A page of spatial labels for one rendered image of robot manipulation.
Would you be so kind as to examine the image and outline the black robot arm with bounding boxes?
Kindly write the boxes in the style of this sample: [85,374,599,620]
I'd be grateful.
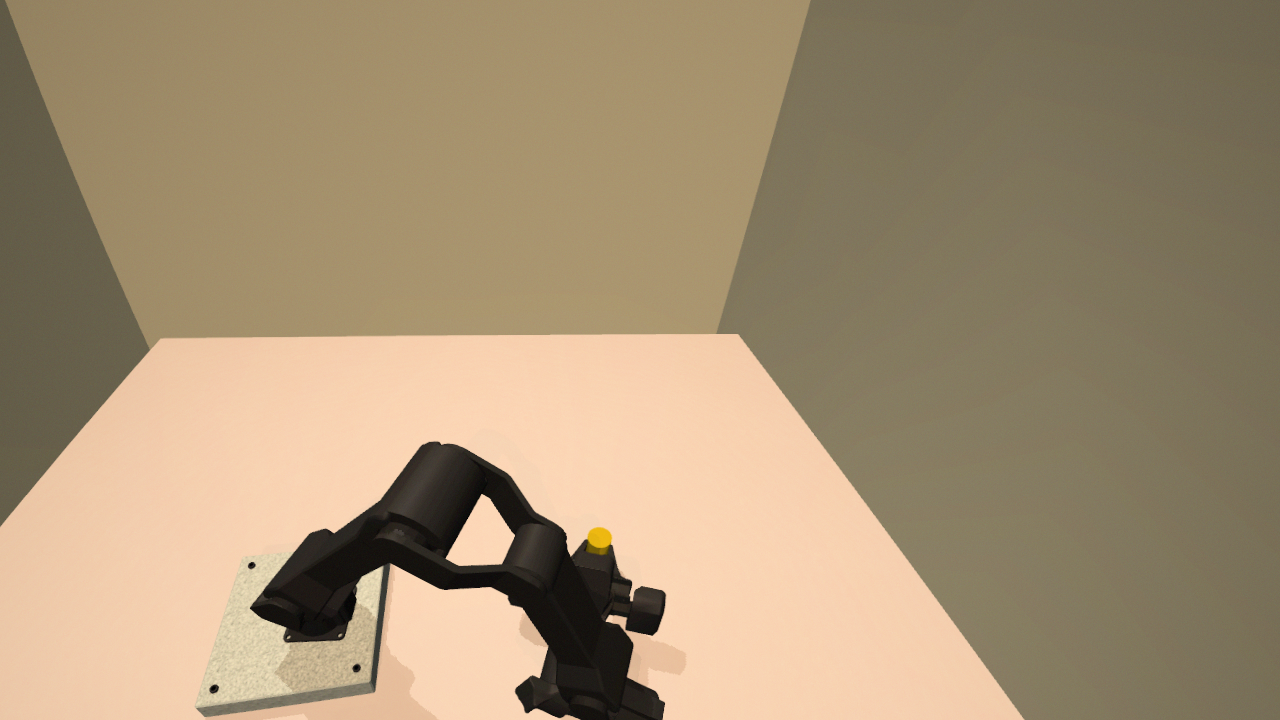
[250,441,666,720]

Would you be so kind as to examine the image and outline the yellow cylinder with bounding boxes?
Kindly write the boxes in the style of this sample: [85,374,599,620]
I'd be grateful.
[586,527,612,553]

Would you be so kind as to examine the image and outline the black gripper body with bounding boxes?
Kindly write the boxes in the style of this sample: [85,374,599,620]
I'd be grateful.
[611,582,667,635]

